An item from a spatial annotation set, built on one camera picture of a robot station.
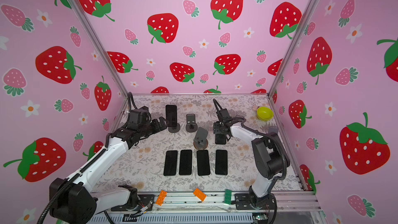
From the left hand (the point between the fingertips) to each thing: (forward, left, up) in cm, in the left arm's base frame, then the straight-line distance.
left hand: (163, 123), depth 82 cm
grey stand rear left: (+8, -2, -18) cm, 20 cm away
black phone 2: (-13, -11, -21) cm, 27 cm away
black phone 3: (-15, -22, -17) cm, 32 cm away
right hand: (+6, -32, -13) cm, 35 cm away
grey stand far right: (+2, -63, -8) cm, 64 cm away
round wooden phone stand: (-4, -20, -12) cm, 23 cm away
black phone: (+10, -2, -5) cm, 12 cm away
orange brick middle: (-31, -21, -17) cm, 41 cm away
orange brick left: (-33, -1, -18) cm, 37 cm away
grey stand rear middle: (+11, -13, -19) cm, 25 cm away
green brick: (-32, -34, -17) cm, 50 cm away
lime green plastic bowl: (+20, -65, -16) cm, 70 cm away
